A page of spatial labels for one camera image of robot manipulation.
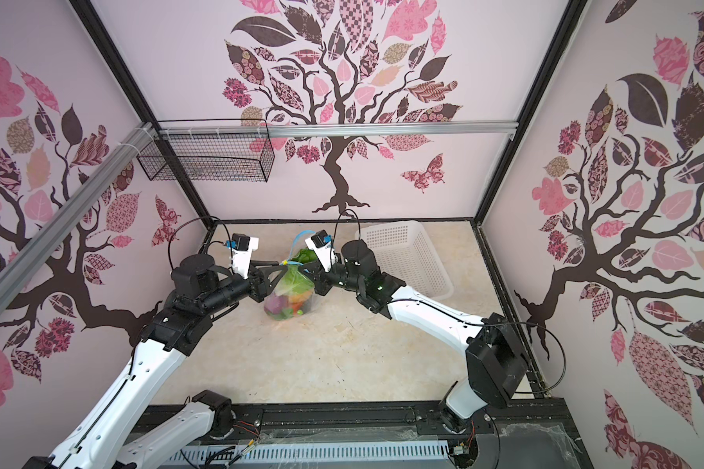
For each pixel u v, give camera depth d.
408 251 1.10
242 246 0.57
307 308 0.89
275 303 0.81
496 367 0.43
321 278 0.65
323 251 0.63
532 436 0.71
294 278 0.73
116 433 0.39
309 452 0.70
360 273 0.58
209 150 0.95
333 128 0.95
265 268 0.61
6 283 0.51
